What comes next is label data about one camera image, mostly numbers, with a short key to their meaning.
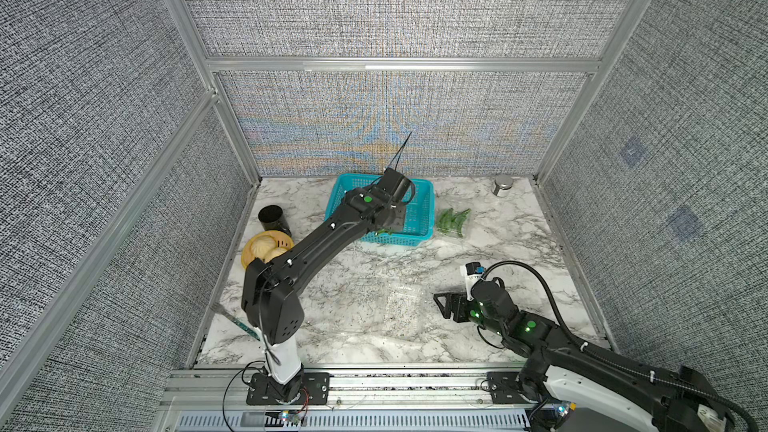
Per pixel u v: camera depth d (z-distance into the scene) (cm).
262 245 92
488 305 61
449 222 103
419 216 107
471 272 73
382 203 57
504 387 73
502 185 111
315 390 74
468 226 101
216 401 72
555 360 54
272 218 98
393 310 86
